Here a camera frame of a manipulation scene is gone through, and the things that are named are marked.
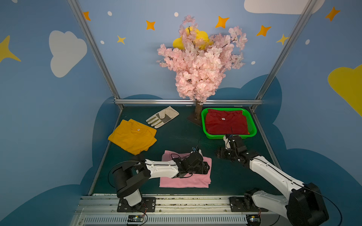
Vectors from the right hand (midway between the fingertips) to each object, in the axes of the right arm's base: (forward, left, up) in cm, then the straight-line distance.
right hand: (220, 150), depth 87 cm
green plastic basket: (+21, -25, -1) cm, 33 cm away
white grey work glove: (+31, +43, -7) cm, 53 cm away
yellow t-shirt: (+10, +61, -7) cm, 62 cm away
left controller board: (-38, +46, -8) cm, 60 cm away
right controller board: (-34, -16, -11) cm, 39 cm away
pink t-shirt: (-17, +19, -7) cm, 27 cm away
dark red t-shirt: (+25, -7, -2) cm, 26 cm away
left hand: (-9, +9, -3) cm, 13 cm away
